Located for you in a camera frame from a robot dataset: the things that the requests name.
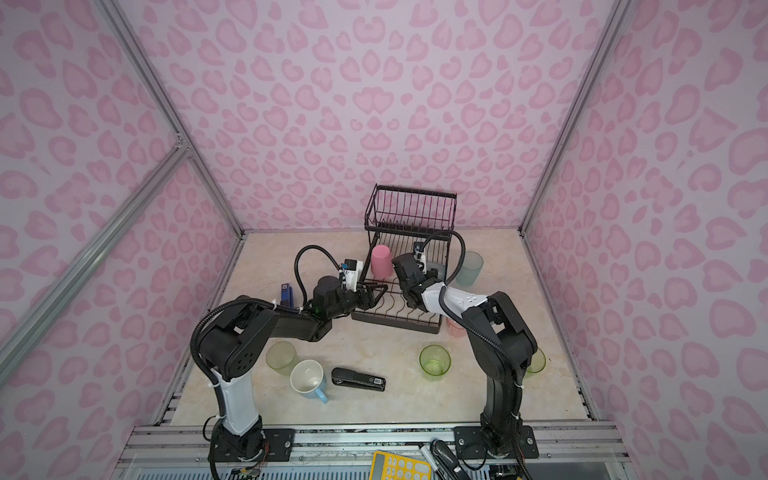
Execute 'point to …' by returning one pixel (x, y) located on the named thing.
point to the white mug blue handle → (307, 378)
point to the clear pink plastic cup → (456, 330)
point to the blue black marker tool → (287, 295)
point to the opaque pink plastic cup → (381, 262)
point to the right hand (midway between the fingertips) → (419, 268)
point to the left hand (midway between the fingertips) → (384, 283)
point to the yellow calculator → (396, 466)
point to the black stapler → (351, 378)
